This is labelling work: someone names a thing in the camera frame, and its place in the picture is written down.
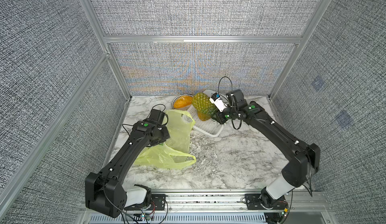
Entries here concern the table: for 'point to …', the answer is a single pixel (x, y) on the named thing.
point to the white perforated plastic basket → (211, 127)
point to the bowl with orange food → (182, 102)
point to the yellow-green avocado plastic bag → (174, 152)
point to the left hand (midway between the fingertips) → (168, 135)
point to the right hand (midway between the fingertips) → (213, 110)
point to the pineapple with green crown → (203, 105)
